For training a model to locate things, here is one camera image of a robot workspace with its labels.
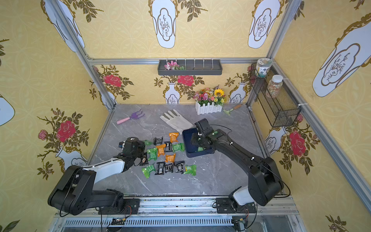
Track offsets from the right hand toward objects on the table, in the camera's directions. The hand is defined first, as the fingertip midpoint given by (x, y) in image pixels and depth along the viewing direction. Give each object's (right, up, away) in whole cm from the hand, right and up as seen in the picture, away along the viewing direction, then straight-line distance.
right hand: (196, 138), depth 86 cm
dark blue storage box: (-3, -8, +6) cm, 11 cm away
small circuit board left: (-41, -40, -14) cm, 58 cm away
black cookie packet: (-22, -18, -1) cm, 28 cm away
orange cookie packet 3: (-15, -1, +14) cm, 21 cm away
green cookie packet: (-29, -19, -1) cm, 35 cm away
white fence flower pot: (+12, +20, +27) cm, 35 cm away
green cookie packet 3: (-27, -10, +6) cm, 30 cm away
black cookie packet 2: (-17, -17, -1) cm, 24 cm away
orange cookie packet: (-16, -13, +3) cm, 21 cm away
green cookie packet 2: (-3, -18, -1) cm, 18 cm away
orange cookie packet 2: (-23, -9, +6) cm, 25 cm away
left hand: (-35, -2, +7) cm, 36 cm away
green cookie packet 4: (-11, -7, +9) cm, 16 cm away
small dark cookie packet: (-25, -3, +11) cm, 28 cm away
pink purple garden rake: (-49, +15, +31) cm, 59 cm away
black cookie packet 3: (-18, -6, +9) cm, 21 cm away
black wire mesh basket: (+46, +21, -4) cm, 51 cm away
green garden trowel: (+27, +17, +30) cm, 44 cm away
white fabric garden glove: (-16, +12, +24) cm, 31 cm away
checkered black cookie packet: (-10, -16, +1) cm, 19 cm away
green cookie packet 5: (+3, -8, +6) cm, 10 cm away
